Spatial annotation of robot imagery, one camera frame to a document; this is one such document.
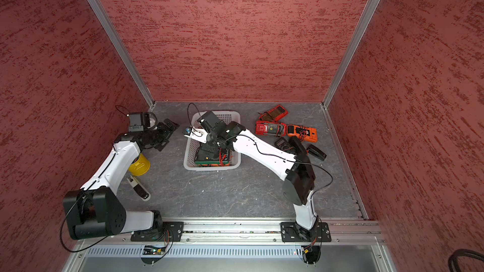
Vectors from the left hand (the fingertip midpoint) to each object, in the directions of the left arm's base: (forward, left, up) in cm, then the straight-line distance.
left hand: (175, 135), depth 85 cm
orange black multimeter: (-9, -17, -13) cm, 23 cm away
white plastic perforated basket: (-1, -6, -7) cm, 9 cm away
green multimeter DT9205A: (-14, -18, +8) cm, 24 cm away
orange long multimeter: (+10, -68, -13) cm, 70 cm away
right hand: (-5, -17, +3) cm, 18 cm away
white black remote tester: (-20, +15, -12) cm, 28 cm away
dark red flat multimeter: (+25, -50, -13) cm, 58 cm away
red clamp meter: (+13, -43, -11) cm, 46 cm away
